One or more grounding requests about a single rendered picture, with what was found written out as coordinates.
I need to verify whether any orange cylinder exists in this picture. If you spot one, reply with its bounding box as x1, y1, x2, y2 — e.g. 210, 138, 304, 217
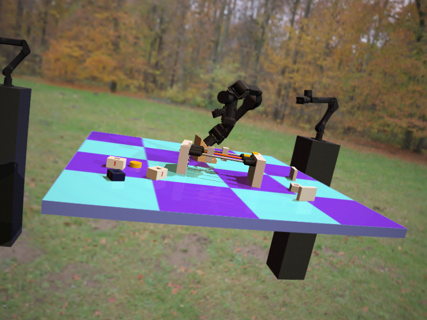
130, 161, 142, 168

